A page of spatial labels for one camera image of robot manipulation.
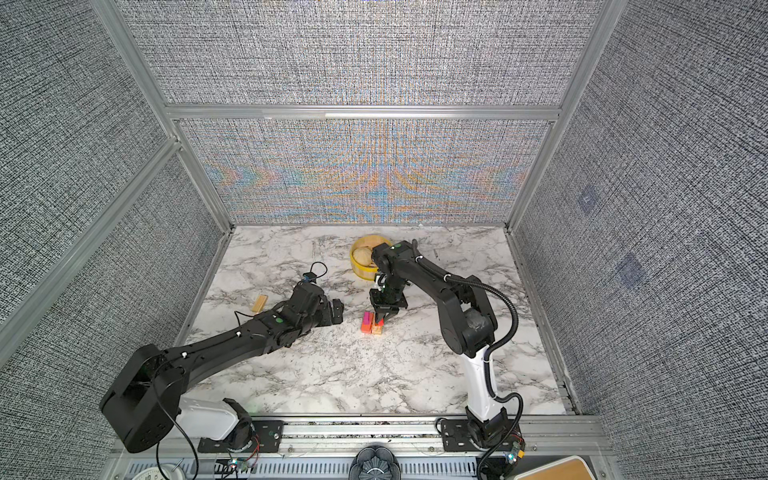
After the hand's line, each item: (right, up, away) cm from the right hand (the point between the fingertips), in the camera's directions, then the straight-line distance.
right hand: (380, 318), depth 88 cm
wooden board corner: (+43, -28, -22) cm, 56 cm away
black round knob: (-1, -29, -20) cm, 35 cm away
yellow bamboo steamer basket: (-3, +24, +21) cm, 32 cm away
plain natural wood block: (-1, -4, +1) cm, 4 cm away
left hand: (-14, +3, -1) cm, 14 cm away
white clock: (-47, -30, -21) cm, 60 cm away
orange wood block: (-4, -2, +2) cm, 5 cm away
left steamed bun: (-6, +18, +14) cm, 23 cm away
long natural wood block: (-39, +3, +9) cm, 40 cm away
